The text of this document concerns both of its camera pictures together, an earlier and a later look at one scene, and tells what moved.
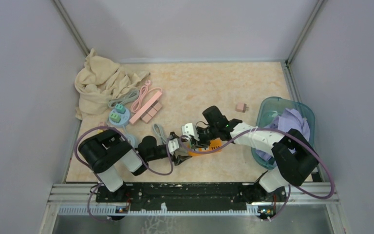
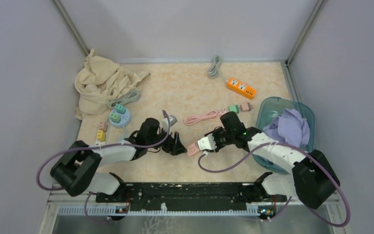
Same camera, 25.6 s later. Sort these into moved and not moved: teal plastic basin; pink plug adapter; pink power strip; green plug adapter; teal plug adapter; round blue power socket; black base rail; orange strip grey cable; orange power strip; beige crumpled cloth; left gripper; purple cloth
Moved: orange strip grey cable; pink plug adapter; pink power strip; orange power strip; left gripper
Not moved: teal plug adapter; round blue power socket; beige crumpled cloth; teal plastic basin; black base rail; purple cloth; green plug adapter
